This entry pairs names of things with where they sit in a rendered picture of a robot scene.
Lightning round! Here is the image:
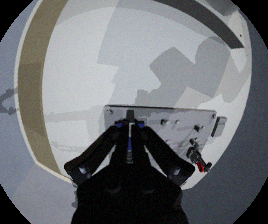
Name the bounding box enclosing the blue rectangular block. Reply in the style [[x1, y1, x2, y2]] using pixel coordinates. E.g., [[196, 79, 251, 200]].
[[118, 120, 145, 150]]

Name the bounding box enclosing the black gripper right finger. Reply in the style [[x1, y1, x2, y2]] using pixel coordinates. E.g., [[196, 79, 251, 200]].
[[130, 110, 195, 194]]

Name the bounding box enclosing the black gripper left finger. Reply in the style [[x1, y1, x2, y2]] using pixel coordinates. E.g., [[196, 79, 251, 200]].
[[64, 110, 130, 194]]

